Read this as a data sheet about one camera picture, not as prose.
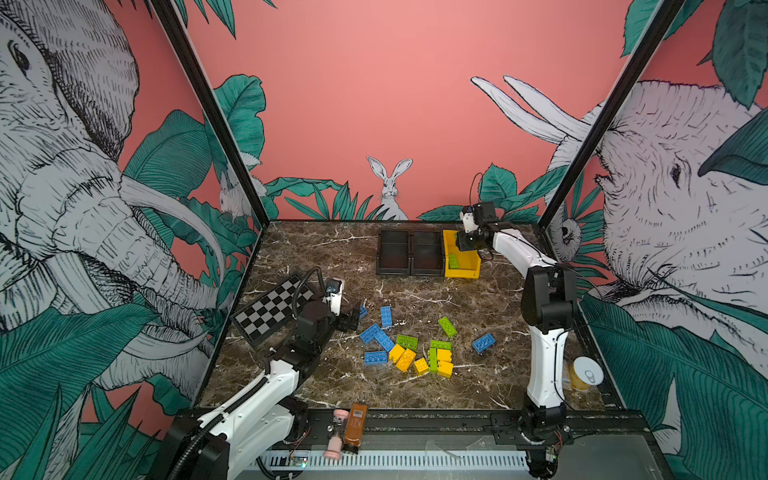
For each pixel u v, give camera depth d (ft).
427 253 3.73
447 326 3.04
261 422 1.88
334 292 2.34
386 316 3.05
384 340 2.89
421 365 2.68
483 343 2.91
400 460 2.30
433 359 2.74
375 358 2.82
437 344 2.89
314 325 1.99
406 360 2.76
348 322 2.45
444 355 2.76
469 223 3.04
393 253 3.73
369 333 2.94
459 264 3.49
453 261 3.40
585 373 2.58
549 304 1.91
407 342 2.93
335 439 2.34
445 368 2.70
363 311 3.05
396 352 2.80
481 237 2.57
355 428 2.34
